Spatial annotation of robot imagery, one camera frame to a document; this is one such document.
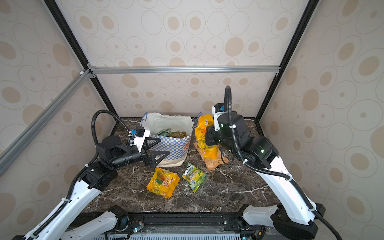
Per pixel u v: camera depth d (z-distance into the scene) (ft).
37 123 1.99
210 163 2.94
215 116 1.65
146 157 1.75
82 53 2.74
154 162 1.79
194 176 2.74
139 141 1.73
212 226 2.45
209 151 2.02
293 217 1.25
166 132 3.12
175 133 3.39
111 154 1.55
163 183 2.62
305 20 2.35
